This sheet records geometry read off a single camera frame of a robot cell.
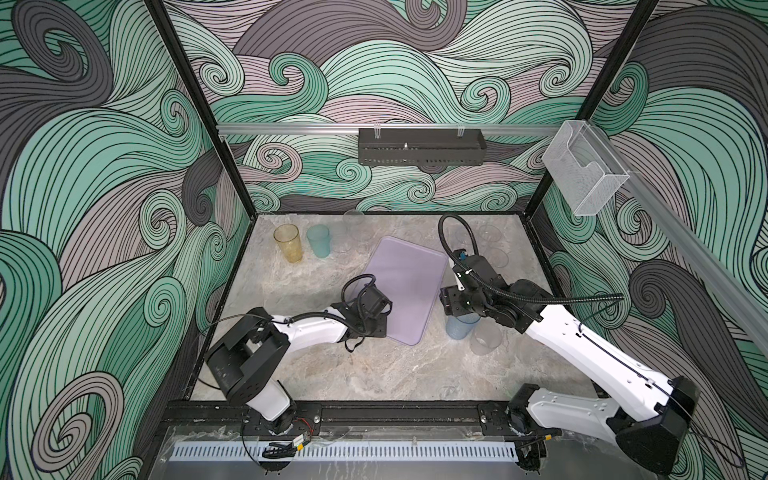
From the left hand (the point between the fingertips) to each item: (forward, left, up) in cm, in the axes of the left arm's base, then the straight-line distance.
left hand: (381, 323), depth 89 cm
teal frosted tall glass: (+29, +22, +6) cm, 37 cm away
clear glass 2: (+24, -41, +3) cm, 47 cm away
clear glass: (+36, -41, +2) cm, 55 cm away
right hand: (0, -18, +18) cm, 25 cm away
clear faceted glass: (+31, +15, +3) cm, 34 cm away
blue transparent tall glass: (-4, -22, +8) cm, 23 cm away
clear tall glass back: (+40, +10, +1) cm, 41 cm away
